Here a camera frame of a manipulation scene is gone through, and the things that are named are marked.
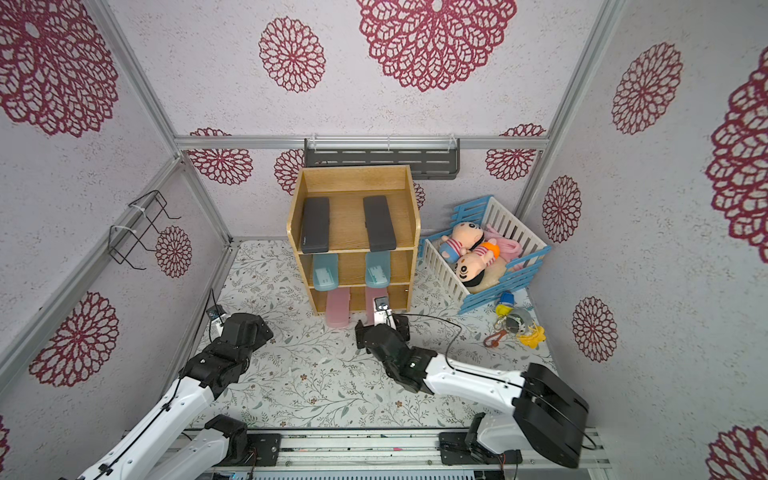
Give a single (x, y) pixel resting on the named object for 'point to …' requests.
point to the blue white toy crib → (501, 276)
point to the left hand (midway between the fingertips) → (249, 330)
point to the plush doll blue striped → (465, 235)
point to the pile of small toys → (515, 320)
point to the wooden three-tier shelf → (356, 231)
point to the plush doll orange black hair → (469, 268)
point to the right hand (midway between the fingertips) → (383, 318)
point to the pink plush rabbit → (510, 249)
